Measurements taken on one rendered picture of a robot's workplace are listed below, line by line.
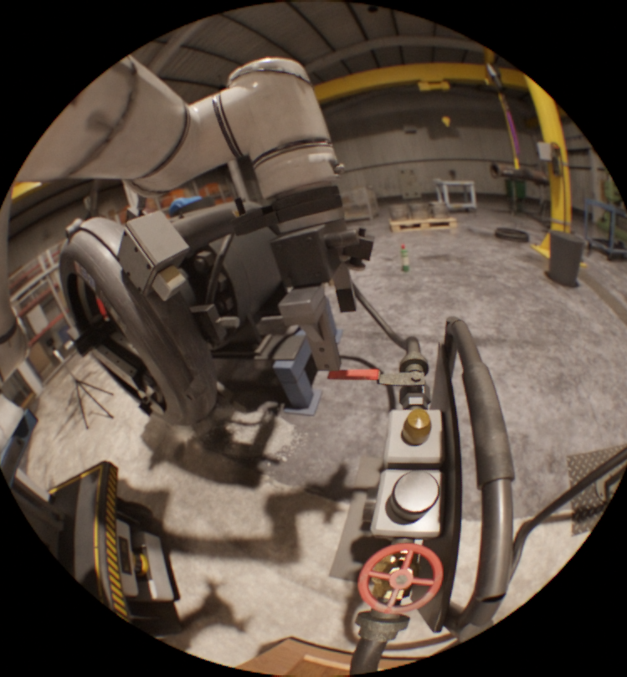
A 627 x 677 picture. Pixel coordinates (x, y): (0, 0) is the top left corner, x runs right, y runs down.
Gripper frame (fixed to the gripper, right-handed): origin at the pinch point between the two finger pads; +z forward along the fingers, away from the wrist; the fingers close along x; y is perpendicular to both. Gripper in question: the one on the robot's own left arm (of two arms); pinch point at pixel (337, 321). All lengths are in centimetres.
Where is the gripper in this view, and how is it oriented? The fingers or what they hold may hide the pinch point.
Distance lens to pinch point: 30.4
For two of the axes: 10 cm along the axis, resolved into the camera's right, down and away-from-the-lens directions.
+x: 2.9, -6.0, 7.5
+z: 2.6, 8.0, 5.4
